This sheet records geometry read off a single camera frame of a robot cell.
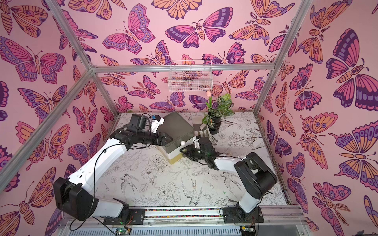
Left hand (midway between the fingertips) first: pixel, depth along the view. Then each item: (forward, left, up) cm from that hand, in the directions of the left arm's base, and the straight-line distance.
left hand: (170, 138), depth 77 cm
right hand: (-2, -3, -12) cm, 13 cm away
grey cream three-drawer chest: (+6, -6, -3) cm, 9 cm away
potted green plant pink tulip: (+21, -30, +4) cm, 37 cm away
